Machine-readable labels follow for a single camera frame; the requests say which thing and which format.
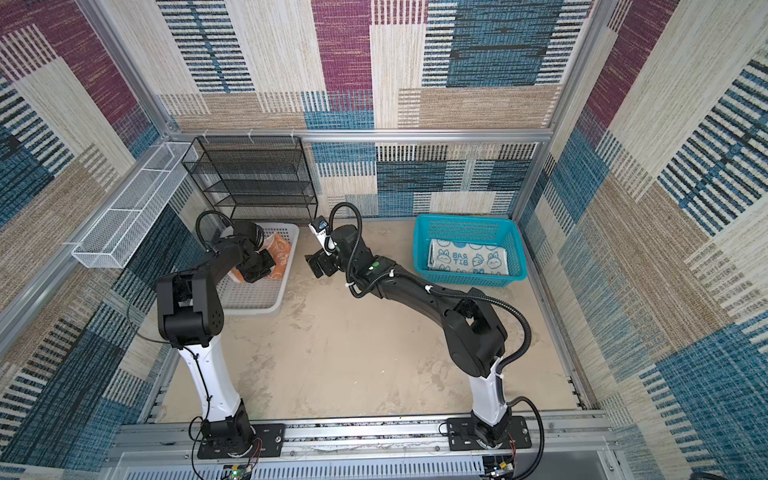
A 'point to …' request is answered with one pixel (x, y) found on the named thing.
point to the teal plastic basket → (504, 231)
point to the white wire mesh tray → (114, 237)
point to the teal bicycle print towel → (467, 256)
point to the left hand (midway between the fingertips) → (270, 265)
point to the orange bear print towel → (279, 248)
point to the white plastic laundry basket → (265, 296)
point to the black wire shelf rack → (254, 178)
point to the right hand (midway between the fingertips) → (322, 249)
